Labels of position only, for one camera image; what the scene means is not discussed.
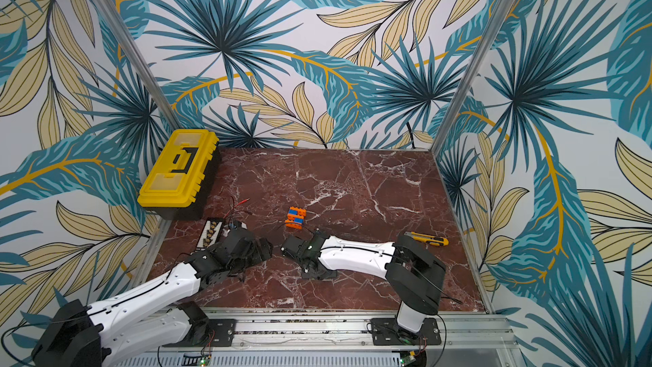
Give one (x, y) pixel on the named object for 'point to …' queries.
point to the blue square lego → (295, 219)
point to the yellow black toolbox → (179, 185)
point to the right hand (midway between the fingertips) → (315, 272)
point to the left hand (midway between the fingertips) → (262, 254)
